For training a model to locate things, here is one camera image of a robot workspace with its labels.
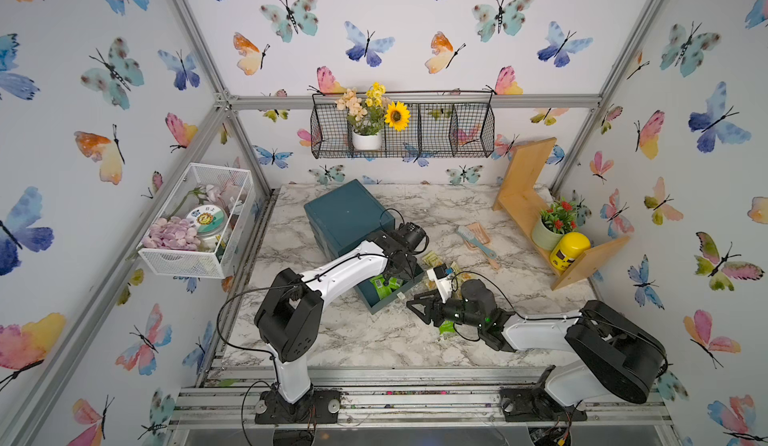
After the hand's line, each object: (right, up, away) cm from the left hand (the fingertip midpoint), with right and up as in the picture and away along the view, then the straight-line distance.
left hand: (404, 266), depth 88 cm
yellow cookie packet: (+10, +1, +11) cm, 14 cm away
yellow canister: (+45, +6, -5) cm, 46 cm away
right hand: (+2, -8, -8) cm, 12 cm away
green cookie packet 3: (-3, -4, -4) cm, 6 cm away
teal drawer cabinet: (-17, +14, -4) cm, 22 cm away
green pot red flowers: (+43, +13, -2) cm, 45 cm away
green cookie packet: (+10, -13, -14) cm, 22 cm away
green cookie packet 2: (-6, -6, -4) cm, 9 cm away
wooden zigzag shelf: (+41, +17, +15) cm, 47 cm away
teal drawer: (-11, -6, -4) cm, 13 cm away
